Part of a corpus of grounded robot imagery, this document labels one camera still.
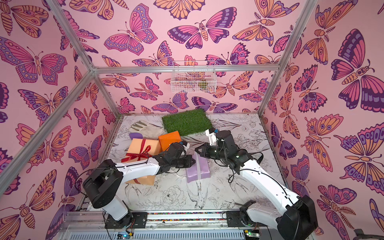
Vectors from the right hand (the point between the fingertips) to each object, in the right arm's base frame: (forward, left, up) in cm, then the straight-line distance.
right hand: (196, 148), depth 74 cm
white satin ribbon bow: (-5, -1, -11) cm, 12 cm away
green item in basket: (+42, -3, +8) cm, 43 cm away
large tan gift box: (+7, +36, -11) cm, 38 cm away
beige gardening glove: (+28, +36, -22) cm, 51 cm away
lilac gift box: (-6, +2, -15) cm, 16 cm away
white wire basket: (+47, +2, +10) cm, 48 cm away
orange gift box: (+13, +19, -13) cm, 26 cm away
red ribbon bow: (+2, +30, -10) cm, 32 cm away
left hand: (0, -1, -15) cm, 15 cm away
